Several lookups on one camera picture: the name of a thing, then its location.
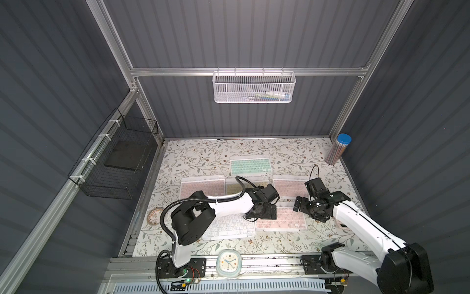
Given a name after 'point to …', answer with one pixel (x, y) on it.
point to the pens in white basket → (269, 95)
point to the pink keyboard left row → (210, 185)
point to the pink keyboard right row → (289, 187)
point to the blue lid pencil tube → (343, 141)
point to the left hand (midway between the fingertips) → (270, 220)
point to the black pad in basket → (128, 154)
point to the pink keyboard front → (287, 220)
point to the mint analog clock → (229, 263)
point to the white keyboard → (229, 226)
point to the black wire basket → (96, 179)
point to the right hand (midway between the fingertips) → (305, 210)
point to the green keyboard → (250, 165)
